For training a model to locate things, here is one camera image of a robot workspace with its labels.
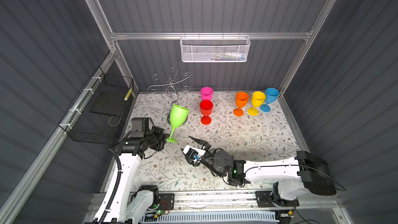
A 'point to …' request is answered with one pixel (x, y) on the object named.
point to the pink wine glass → (206, 93)
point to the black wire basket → (97, 114)
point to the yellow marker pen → (128, 94)
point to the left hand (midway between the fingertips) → (171, 132)
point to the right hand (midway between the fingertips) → (188, 142)
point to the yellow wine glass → (257, 99)
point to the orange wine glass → (241, 99)
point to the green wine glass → (178, 116)
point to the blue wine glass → (271, 95)
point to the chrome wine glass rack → (170, 86)
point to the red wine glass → (206, 107)
